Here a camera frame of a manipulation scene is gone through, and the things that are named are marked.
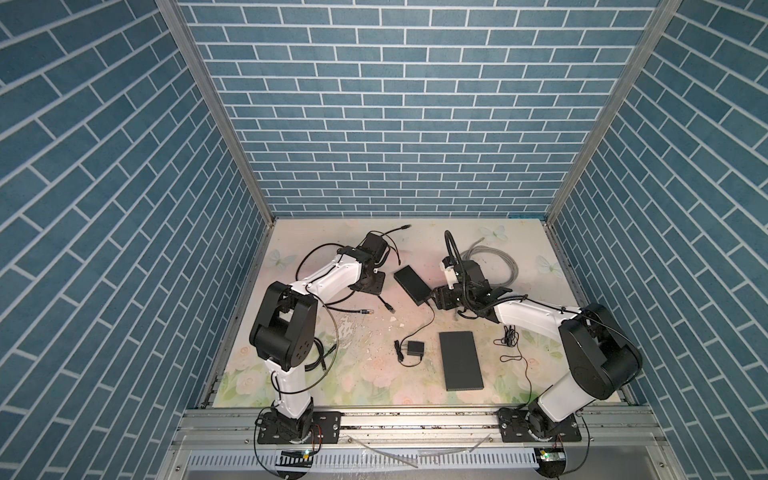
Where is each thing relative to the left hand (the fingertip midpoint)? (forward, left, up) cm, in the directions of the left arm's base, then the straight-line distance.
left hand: (372, 286), depth 94 cm
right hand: (-2, -20, +1) cm, 20 cm away
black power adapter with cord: (-18, -12, -5) cm, 23 cm away
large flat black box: (-23, -25, -3) cm, 34 cm away
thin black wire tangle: (-16, -42, -5) cm, 45 cm away
